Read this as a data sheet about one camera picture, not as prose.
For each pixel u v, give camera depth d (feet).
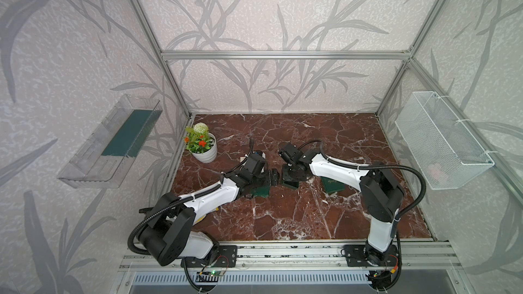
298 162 2.19
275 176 2.58
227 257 2.37
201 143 2.91
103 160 2.10
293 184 2.91
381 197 1.59
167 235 1.37
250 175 2.20
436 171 2.41
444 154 2.07
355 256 2.42
